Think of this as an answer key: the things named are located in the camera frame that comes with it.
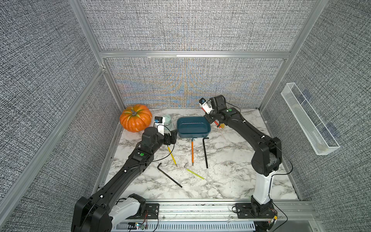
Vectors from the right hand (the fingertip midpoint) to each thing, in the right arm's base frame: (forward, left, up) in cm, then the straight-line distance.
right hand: (209, 107), depth 90 cm
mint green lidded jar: (0, +27, -17) cm, 32 cm away
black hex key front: (-30, +32, -21) cm, 49 cm away
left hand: (-17, +22, +2) cm, 28 cm away
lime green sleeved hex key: (-33, +10, -23) cm, 41 cm away
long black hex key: (-18, +2, -22) cm, 29 cm away
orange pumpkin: (+1, +49, -10) cm, 50 cm away
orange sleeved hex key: (-19, +10, -22) cm, 30 cm away
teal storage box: (+2, +9, -24) cm, 25 cm away
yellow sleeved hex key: (-16, +26, -22) cm, 38 cm away
